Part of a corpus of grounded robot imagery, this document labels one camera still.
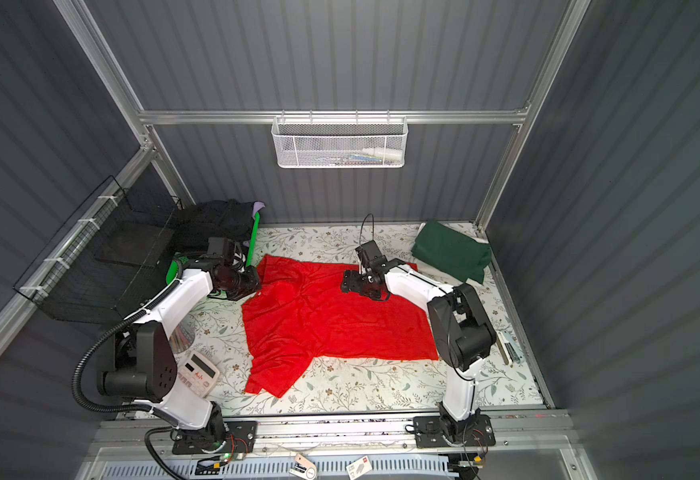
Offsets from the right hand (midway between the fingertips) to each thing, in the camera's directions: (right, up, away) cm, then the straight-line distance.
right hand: (353, 289), depth 94 cm
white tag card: (-11, -38, -26) cm, 47 cm away
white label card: (+2, -39, -25) cm, 46 cm away
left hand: (-29, +2, -4) cm, 29 cm away
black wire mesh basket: (-60, +10, -21) cm, 65 cm away
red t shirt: (-16, -8, +2) cm, 18 cm away
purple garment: (-37, +30, +18) cm, 50 cm away
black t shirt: (-59, +22, +15) cm, 64 cm away
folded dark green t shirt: (+37, +11, +13) cm, 41 cm away
